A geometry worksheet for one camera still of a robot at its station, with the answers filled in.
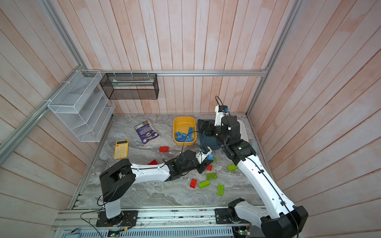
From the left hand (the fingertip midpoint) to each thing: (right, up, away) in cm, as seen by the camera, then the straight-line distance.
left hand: (210, 160), depth 80 cm
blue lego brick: (-19, +14, +24) cm, 33 cm away
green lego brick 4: (+15, -6, +10) cm, 19 cm away
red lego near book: (-28, +4, +18) cm, 34 cm away
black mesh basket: (-53, +48, +24) cm, 76 cm away
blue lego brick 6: (-1, +3, -6) cm, 7 cm away
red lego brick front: (-9, -14, +3) cm, 17 cm away
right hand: (-4, +22, -9) cm, 24 cm away
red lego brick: (-34, -4, +12) cm, 37 cm away
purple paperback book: (-42, +15, +27) cm, 52 cm away
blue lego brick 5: (-18, +10, +22) cm, 30 cm away
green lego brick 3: (+6, -17, +3) cm, 18 cm away
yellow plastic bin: (-17, +21, +30) cm, 40 cm away
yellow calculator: (-57, +4, +18) cm, 60 cm away
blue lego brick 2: (-10, +16, +28) cm, 33 cm away
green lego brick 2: (-3, -14, +3) cm, 15 cm away
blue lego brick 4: (-15, +13, +23) cm, 31 cm away
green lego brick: (+2, -10, +6) cm, 12 cm away
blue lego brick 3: (-12, +10, +23) cm, 28 cm away
